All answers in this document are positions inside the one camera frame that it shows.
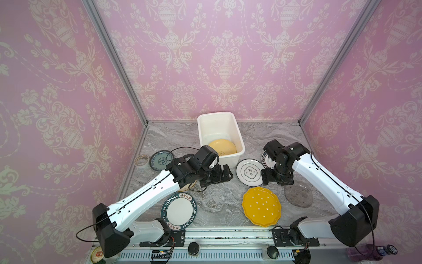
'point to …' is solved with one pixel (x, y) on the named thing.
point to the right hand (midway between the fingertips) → (271, 182)
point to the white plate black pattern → (248, 172)
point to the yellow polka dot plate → (261, 207)
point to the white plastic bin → (214, 126)
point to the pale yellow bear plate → (223, 147)
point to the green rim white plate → (178, 210)
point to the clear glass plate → (299, 194)
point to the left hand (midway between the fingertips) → (226, 180)
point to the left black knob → (193, 248)
